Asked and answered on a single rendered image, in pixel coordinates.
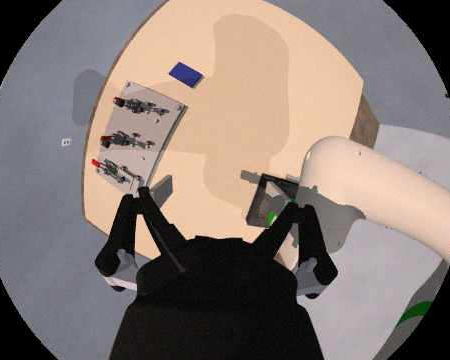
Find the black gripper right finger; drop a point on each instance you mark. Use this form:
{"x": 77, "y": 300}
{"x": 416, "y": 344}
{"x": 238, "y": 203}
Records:
{"x": 316, "y": 271}

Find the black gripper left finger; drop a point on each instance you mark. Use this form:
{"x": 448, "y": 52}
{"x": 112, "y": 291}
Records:
{"x": 116, "y": 261}

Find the blue rectangular plate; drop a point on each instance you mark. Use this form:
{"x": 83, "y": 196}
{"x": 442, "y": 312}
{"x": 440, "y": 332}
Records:
{"x": 185, "y": 74}

